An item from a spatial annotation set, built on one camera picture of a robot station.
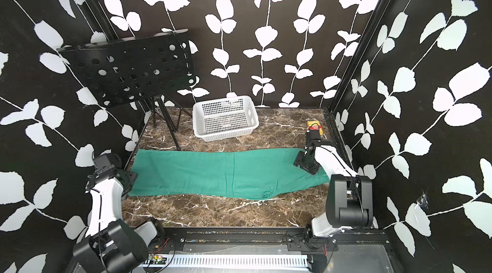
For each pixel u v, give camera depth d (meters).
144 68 0.71
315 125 1.11
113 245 0.43
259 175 0.93
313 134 0.75
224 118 1.15
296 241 0.73
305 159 0.82
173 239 0.73
